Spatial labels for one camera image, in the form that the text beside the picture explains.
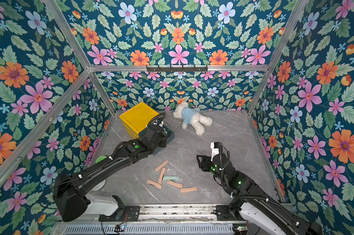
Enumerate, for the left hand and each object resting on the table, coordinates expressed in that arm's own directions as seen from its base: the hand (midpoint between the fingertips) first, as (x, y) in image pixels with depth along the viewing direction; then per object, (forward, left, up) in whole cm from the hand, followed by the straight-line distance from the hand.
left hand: (166, 134), depth 79 cm
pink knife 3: (-23, -7, -23) cm, 33 cm away
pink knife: (-18, +10, -22) cm, 30 cm away
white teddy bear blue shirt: (+24, -16, -13) cm, 32 cm away
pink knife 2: (-20, -4, -22) cm, 30 cm away
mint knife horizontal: (-16, -1, -23) cm, 28 cm away
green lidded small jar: (-2, +43, -17) cm, 47 cm away
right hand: (-12, -18, -3) cm, 22 cm away
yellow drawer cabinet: (+13, +19, 0) cm, 23 cm away
